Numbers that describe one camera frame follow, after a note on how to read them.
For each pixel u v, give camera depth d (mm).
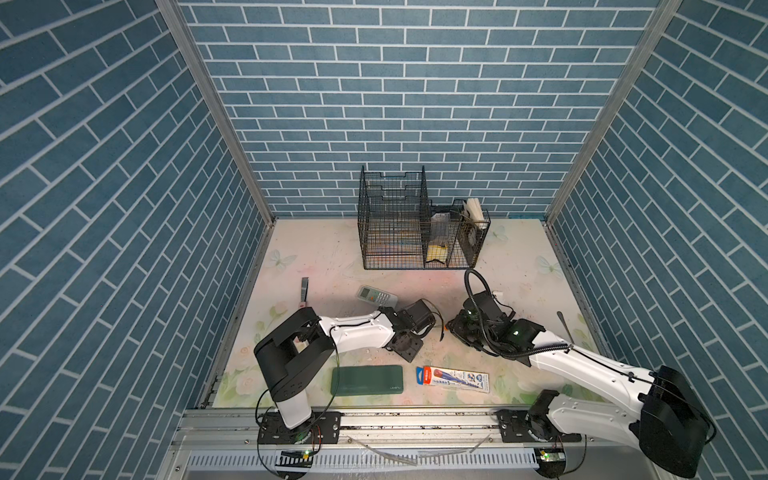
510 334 602
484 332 616
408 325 690
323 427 741
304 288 987
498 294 997
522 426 732
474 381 806
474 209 963
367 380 811
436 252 983
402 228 1173
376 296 963
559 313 960
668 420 398
